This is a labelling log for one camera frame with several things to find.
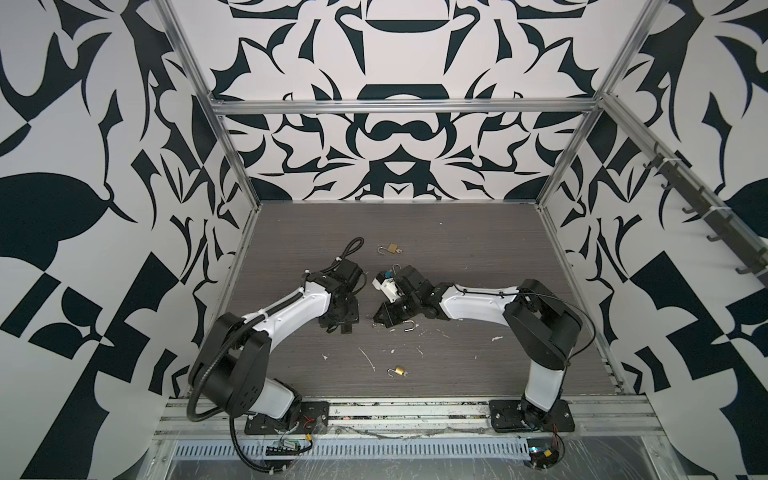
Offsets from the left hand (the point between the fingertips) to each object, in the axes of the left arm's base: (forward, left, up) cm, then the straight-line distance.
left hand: (346, 312), depth 87 cm
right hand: (-2, -8, 0) cm, 8 cm away
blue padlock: (-4, -18, -5) cm, 19 cm away
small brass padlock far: (+25, -14, -4) cm, 29 cm away
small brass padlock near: (-15, -14, -4) cm, 21 cm away
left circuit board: (-31, +13, -3) cm, 34 cm away
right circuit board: (-34, -47, -6) cm, 58 cm away
